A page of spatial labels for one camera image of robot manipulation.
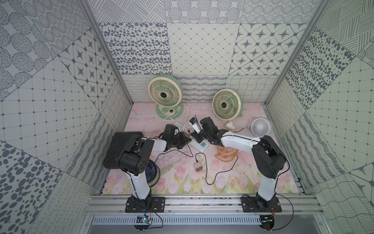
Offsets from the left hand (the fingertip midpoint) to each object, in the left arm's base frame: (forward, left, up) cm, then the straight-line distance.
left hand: (191, 136), depth 94 cm
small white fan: (+7, -46, +2) cm, 47 cm away
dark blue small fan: (-23, +22, -3) cm, 32 cm away
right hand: (+1, -2, +3) cm, 4 cm away
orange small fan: (-13, -21, +2) cm, 25 cm away
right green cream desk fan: (+21, -25, +9) cm, 34 cm away
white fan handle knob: (+12, -28, -3) cm, 30 cm away
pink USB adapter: (+2, +3, +2) cm, 4 cm away
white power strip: (-6, -8, -3) cm, 10 cm away
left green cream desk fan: (+22, +17, +21) cm, 34 cm away
